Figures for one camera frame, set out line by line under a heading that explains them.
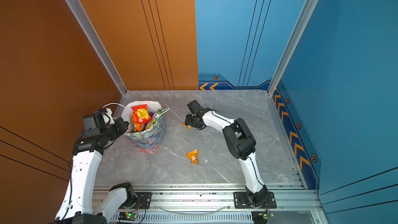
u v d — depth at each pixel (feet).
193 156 2.84
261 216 2.29
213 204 2.43
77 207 1.27
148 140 2.44
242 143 1.87
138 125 2.48
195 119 2.48
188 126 2.91
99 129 1.79
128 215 2.32
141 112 2.59
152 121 2.56
